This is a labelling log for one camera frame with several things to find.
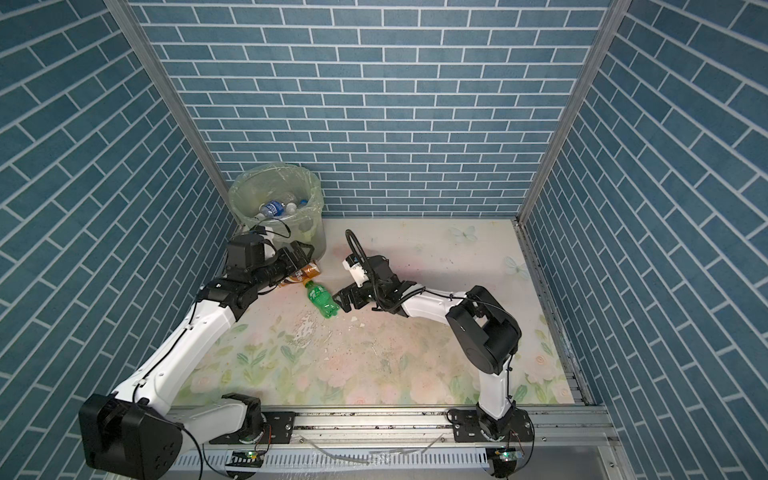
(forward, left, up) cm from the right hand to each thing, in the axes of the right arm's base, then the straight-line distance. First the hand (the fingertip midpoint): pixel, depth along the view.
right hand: (342, 288), depth 89 cm
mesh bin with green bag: (+26, +24, +10) cm, 37 cm away
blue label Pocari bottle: (+22, +26, +11) cm, 36 cm away
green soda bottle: (-1, +7, -6) cm, 10 cm away
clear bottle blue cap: (+25, +21, +9) cm, 34 cm away
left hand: (+1, +8, +14) cm, 17 cm away
